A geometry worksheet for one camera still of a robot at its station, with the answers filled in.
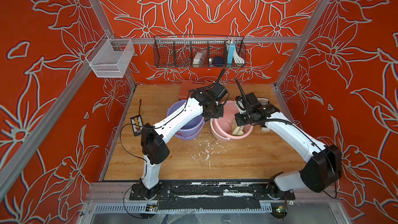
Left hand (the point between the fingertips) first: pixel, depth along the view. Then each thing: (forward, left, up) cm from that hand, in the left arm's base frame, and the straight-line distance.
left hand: (219, 113), depth 79 cm
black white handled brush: (+27, -35, -20) cm, 48 cm away
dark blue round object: (+36, 0, +7) cm, 37 cm away
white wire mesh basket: (+29, +67, +12) cm, 74 cm away
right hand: (+1, -9, -5) cm, 10 cm away
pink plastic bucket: (+2, -4, -17) cm, 17 cm away
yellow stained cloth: (-6, -10, -6) cm, 13 cm away
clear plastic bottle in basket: (+32, +13, +11) cm, 36 cm away
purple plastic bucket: (-9, +14, -4) cm, 17 cm away
